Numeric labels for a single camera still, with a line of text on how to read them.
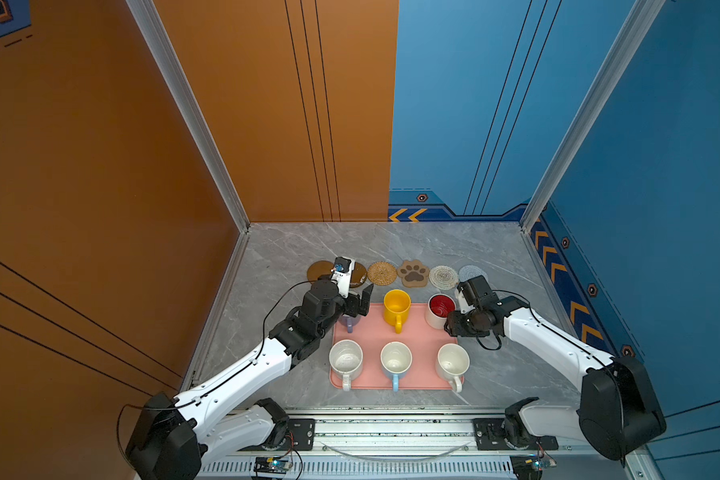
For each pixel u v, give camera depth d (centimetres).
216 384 45
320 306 56
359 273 105
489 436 72
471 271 105
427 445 72
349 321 86
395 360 85
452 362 84
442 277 104
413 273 105
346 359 85
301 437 74
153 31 71
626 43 74
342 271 65
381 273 105
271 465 71
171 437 39
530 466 70
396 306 95
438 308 92
